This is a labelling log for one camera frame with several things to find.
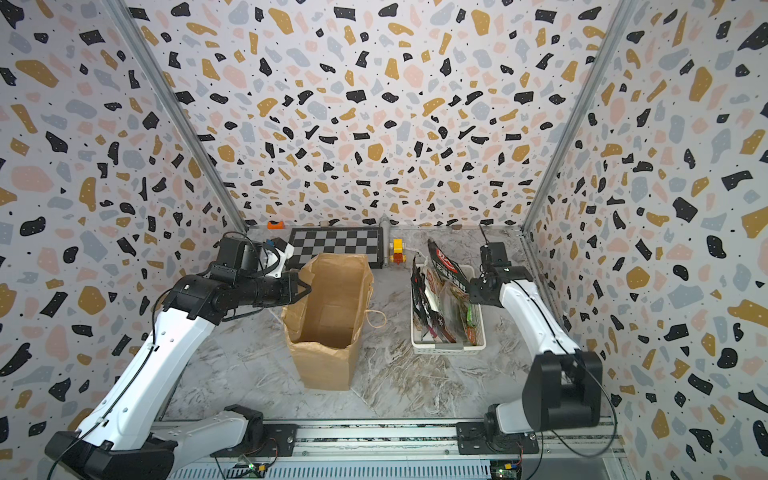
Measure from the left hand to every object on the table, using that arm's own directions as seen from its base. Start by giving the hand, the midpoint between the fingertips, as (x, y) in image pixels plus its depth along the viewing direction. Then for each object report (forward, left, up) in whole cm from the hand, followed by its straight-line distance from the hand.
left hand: (313, 287), depth 70 cm
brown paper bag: (+4, +2, -26) cm, 27 cm away
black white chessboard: (+37, +14, -25) cm, 47 cm away
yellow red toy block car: (+31, -20, -25) cm, 45 cm away
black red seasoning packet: (-1, -26, -8) cm, 28 cm away
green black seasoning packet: (+14, -35, -11) cm, 39 cm away
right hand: (+7, -45, -15) cm, 48 cm away
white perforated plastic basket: (-1, -28, -28) cm, 40 cm away
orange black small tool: (+51, +32, -29) cm, 67 cm away
